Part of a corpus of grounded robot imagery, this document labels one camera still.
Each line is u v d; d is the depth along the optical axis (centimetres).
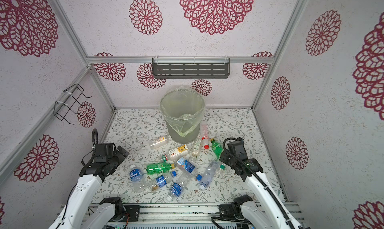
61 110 73
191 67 95
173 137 84
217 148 92
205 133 100
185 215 74
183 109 94
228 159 69
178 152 90
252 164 53
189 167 83
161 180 80
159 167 83
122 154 74
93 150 61
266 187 46
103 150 60
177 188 76
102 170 56
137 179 81
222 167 76
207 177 86
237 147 59
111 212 62
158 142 95
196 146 92
